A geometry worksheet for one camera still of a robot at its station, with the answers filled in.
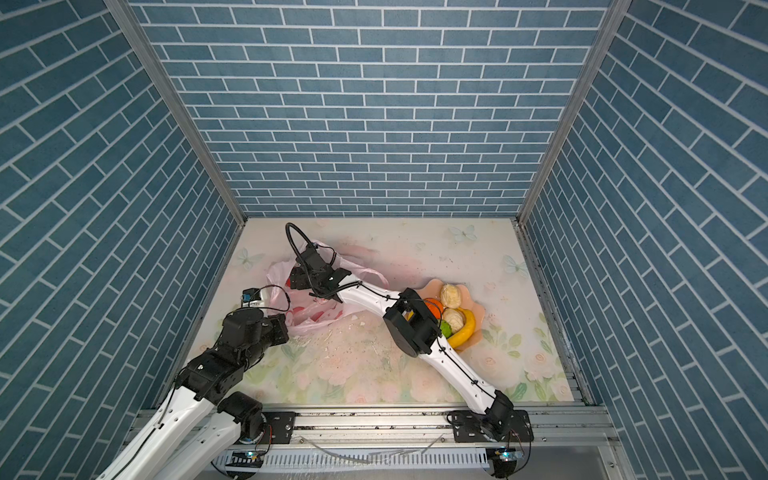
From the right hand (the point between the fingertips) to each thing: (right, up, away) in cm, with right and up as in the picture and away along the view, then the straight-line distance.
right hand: (296, 271), depth 96 cm
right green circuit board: (+60, -42, -24) cm, 77 cm away
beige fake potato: (+49, -7, -7) cm, 50 cm away
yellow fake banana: (+53, -16, -12) cm, 57 cm away
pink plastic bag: (+4, -13, -2) cm, 14 cm away
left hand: (+4, -10, -18) cm, 21 cm away
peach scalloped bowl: (+44, -5, -3) cm, 45 cm away
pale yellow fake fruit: (+50, -13, -8) cm, 52 cm away
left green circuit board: (-4, -44, -24) cm, 50 cm away
